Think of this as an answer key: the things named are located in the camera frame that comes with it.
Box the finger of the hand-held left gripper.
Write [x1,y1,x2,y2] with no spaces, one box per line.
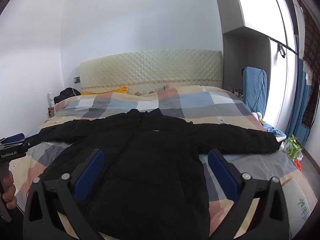
[21,133,44,150]

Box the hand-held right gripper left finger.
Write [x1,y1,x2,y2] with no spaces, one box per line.
[23,149,114,240]

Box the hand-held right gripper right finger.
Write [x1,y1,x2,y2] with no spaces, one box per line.
[208,148,292,240]

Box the black puffer jacket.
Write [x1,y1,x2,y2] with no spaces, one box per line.
[38,108,281,240]

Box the person's left hand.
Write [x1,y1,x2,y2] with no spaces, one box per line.
[1,174,18,214]

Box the black bag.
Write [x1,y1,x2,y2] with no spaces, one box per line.
[53,87,81,104]

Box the blue crumpled cloth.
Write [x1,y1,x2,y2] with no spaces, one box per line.
[261,122,287,140]

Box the checkered bed quilt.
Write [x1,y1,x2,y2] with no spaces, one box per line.
[7,85,319,240]

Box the white pillow green print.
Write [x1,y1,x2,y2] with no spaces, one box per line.
[282,179,313,230]

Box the yellow pillow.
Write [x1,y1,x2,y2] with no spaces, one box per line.
[81,86,129,96]

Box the blue towel on chair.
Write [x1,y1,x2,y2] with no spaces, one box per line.
[243,66,268,113]

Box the blue curtain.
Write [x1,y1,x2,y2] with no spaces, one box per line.
[285,36,313,145]

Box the cream quilted headboard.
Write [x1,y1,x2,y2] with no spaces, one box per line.
[79,49,223,96]

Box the brown patterned hanging cloth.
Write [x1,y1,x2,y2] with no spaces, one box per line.
[297,0,320,130]

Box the grey wardrobe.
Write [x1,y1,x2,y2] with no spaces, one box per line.
[211,0,300,137]

